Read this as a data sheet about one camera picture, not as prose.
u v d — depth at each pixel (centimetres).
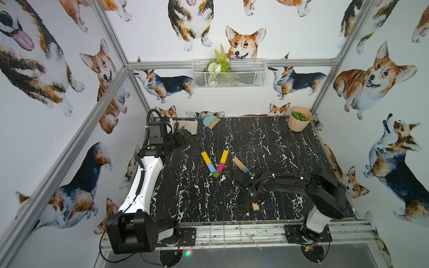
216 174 93
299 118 106
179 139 71
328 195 46
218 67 82
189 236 74
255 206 83
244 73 92
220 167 96
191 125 117
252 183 61
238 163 98
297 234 73
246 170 96
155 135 59
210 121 120
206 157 100
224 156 101
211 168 95
